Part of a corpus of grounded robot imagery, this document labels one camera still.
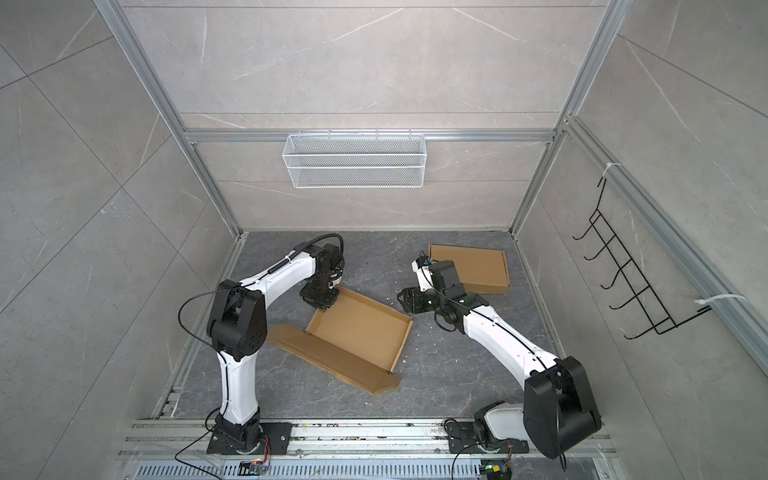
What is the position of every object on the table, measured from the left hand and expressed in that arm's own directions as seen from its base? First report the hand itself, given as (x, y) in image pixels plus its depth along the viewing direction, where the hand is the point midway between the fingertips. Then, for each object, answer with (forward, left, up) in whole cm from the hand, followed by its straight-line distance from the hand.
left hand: (323, 301), depth 93 cm
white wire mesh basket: (+42, -10, +24) cm, 49 cm away
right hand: (-3, -26, +8) cm, 28 cm away
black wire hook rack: (-13, -75, +27) cm, 81 cm away
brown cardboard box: (-10, -10, -6) cm, 15 cm away
